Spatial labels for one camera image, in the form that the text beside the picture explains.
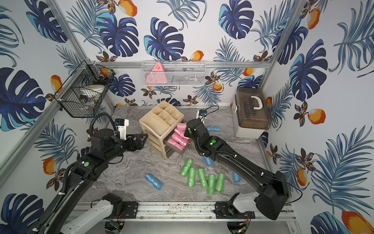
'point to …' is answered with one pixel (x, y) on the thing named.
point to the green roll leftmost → (188, 164)
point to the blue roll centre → (208, 161)
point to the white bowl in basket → (93, 88)
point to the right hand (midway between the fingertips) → (190, 123)
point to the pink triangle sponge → (158, 75)
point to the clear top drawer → (171, 147)
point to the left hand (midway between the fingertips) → (140, 133)
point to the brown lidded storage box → (251, 113)
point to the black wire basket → (81, 94)
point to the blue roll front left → (157, 184)
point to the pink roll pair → (181, 126)
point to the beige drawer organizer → (156, 122)
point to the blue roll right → (237, 179)
